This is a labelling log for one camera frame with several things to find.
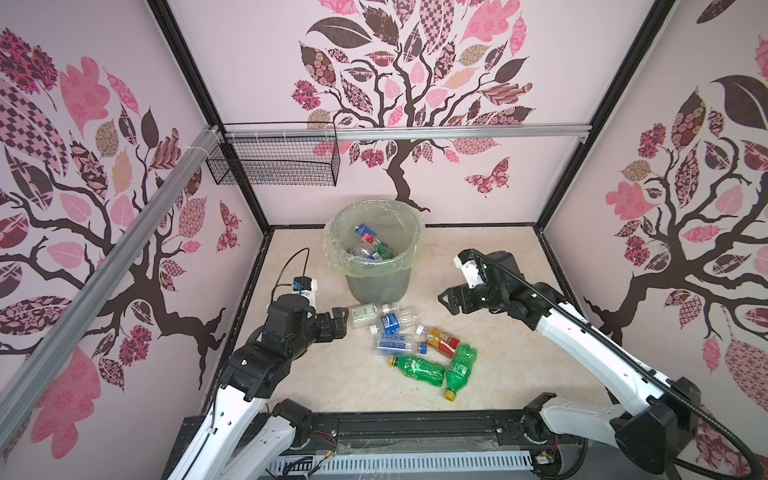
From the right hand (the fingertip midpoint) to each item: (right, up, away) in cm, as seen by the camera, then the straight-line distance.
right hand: (451, 290), depth 77 cm
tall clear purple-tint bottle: (-26, +10, +10) cm, 30 cm away
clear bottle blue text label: (-13, -17, +7) cm, 22 cm away
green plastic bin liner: (-14, +19, +14) cm, 27 cm away
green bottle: (-18, +10, +23) cm, 31 cm away
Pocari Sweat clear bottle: (-16, -11, +10) cm, 22 cm away
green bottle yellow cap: (+2, -22, +1) cm, 22 cm away
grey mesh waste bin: (-19, -2, +12) cm, 22 cm away
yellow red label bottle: (-1, -16, +8) cm, 18 cm away
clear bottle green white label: (-24, -9, +12) cm, 29 cm away
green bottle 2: (-7, -22, 0) cm, 23 cm away
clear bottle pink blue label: (-24, +16, +14) cm, 32 cm away
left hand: (-31, -6, -6) cm, 32 cm away
